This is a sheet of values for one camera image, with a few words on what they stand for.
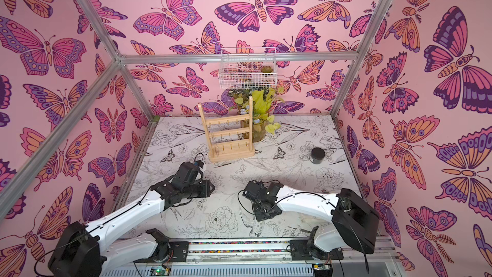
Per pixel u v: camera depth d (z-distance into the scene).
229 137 1.00
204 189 0.73
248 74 1.06
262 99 0.94
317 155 0.99
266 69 0.92
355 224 0.42
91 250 0.39
